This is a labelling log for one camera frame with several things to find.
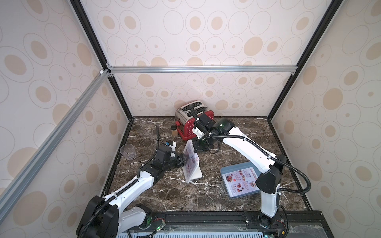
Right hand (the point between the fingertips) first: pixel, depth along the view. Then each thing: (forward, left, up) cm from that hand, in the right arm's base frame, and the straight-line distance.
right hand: (198, 148), depth 77 cm
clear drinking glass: (+7, +47, -17) cm, 50 cm away
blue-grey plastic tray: (-1, -24, -17) cm, 30 cm away
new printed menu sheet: (-8, -25, -22) cm, 34 cm away
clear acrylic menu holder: (-4, +1, -21) cm, 21 cm away
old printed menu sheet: (-5, +3, -5) cm, 8 cm away
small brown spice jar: (+22, +18, -11) cm, 31 cm away
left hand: (-1, +5, -7) cm, 9 cm away
